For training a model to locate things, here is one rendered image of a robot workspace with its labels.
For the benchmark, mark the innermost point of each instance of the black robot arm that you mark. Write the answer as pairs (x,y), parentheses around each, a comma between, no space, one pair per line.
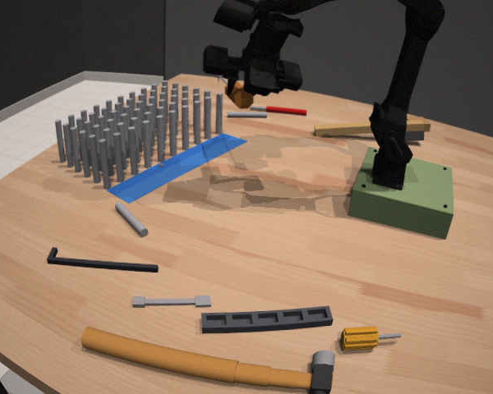
(389,119)

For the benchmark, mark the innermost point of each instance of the black l-shaped rod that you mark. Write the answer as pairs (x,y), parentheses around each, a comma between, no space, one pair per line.
(139,267)

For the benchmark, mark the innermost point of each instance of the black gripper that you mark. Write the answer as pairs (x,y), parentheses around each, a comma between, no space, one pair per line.
(216,61)

